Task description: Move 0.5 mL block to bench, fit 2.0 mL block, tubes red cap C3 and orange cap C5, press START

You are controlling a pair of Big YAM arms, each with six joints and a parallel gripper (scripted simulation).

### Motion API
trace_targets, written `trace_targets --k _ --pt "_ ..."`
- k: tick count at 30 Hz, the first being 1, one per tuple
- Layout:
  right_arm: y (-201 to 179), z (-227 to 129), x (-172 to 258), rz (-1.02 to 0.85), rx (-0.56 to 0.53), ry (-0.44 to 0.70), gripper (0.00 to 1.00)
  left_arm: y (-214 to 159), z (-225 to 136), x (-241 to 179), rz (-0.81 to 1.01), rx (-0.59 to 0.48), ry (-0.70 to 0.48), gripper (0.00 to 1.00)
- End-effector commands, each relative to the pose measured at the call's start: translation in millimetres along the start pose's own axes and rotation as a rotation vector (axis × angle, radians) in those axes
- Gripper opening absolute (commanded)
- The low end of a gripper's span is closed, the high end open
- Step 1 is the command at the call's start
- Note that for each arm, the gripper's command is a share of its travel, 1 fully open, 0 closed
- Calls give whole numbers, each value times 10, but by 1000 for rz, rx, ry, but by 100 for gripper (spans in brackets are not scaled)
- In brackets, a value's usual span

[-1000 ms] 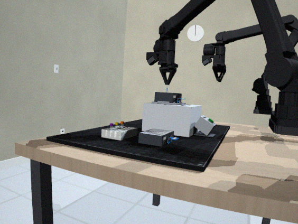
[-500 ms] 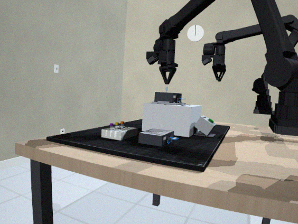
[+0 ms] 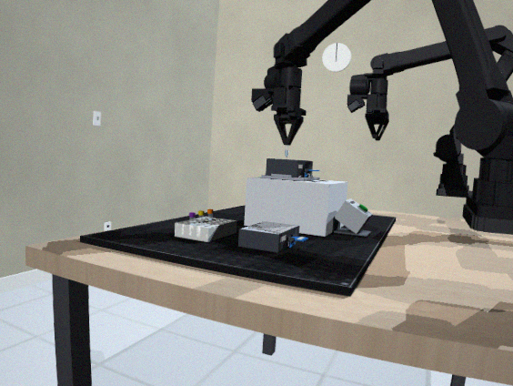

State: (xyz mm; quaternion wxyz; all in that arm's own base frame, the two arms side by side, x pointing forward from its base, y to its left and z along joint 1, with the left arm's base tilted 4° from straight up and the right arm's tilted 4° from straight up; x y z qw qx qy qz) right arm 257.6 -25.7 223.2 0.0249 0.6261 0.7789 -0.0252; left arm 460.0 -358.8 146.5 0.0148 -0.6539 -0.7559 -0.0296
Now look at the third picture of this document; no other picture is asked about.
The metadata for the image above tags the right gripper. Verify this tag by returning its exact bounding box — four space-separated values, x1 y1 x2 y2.
365 94 389 141

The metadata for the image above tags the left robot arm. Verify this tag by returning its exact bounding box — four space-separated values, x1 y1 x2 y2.
251 0 513 219

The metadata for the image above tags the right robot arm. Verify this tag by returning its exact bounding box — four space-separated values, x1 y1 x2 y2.
347 25 513 190

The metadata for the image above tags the white tube rack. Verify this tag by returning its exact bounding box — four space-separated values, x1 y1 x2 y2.
175 217 237 242

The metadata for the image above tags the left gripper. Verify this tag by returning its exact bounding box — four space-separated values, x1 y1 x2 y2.
271 86 307 145

